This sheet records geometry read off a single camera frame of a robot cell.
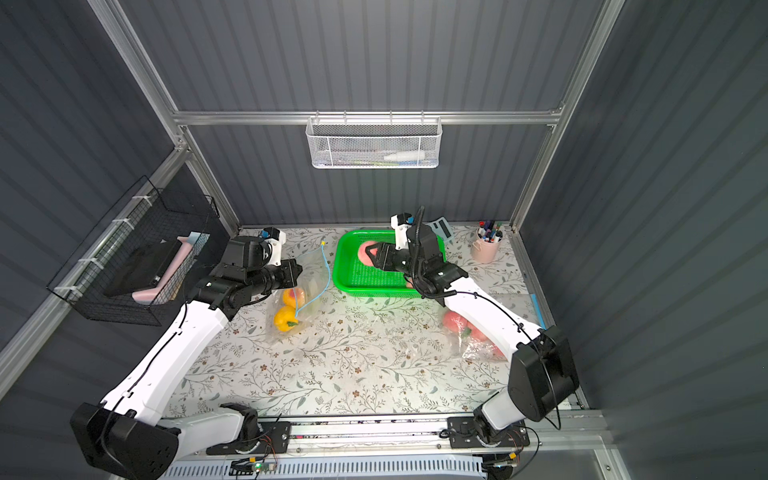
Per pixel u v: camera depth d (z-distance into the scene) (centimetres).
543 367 44
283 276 67
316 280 89
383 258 69
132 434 37
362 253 77
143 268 69
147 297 65
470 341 84
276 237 69
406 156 89
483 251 104
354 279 105
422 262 61
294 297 91
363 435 75
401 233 71
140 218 75
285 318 87
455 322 87
